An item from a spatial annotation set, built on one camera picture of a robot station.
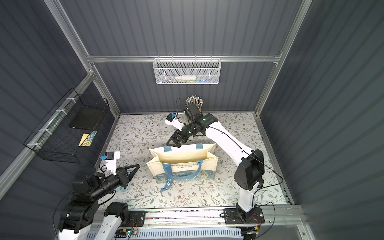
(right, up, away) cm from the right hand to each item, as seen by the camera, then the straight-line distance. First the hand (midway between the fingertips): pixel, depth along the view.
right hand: (171, 140), depth 74 cm
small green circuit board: (-23, -44, -4) cm, 50 cm away
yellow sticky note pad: (-35, +1, -10) cm, 36 cm away
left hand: (-12, -11, -11) cm, 20 cm away
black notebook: (-51, +12, +12) cm, 54 cm away
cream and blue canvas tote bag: (0, -11, -5) cm, 12 cm away
